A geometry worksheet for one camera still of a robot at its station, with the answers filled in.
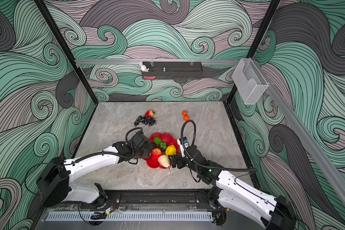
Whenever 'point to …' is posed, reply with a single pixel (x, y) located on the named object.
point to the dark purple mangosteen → (163, 145)
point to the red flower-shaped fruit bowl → (153, 163)
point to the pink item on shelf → (149, 77)
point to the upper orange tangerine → (184, 112)
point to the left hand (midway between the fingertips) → (148, 150)
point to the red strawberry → (150, 113)
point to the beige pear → (164, 160)
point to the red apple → (155, 153)
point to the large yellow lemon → (170, 150)
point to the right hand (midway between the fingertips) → (174, 154)
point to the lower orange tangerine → (186, 118)
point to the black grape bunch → (150, 120)
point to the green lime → (157, 140)
